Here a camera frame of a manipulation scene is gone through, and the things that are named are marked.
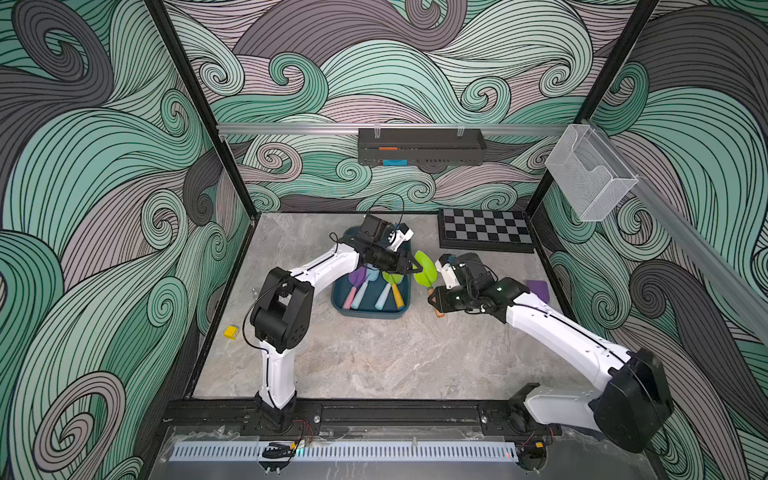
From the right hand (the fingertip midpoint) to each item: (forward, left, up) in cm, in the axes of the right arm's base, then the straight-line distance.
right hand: (436, 298), depth 82 cm
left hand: (+9, +5, +3) cm, 11 cm away
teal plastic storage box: (+3, +20, -12) cm, 24 cm away
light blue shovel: (+15, +19, -11) cm, 26 cm away
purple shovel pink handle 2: (+12, -40, -15) cm, 44 cm away
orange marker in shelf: (+44, +13, +20) cm, 50 cm away
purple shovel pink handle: (+15, +24, -11) cm, 31 cm away
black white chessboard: (+34, -33, -10) cm, 48 cm away
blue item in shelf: (+37, +11, +20) cm, 43 cm away
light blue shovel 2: (+5, +15, -10) cm, 19 cm away
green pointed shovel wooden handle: (+6, +2, +2) cm, 7 cm away
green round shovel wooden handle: (+13, +11, -11) cm, 20 cm away
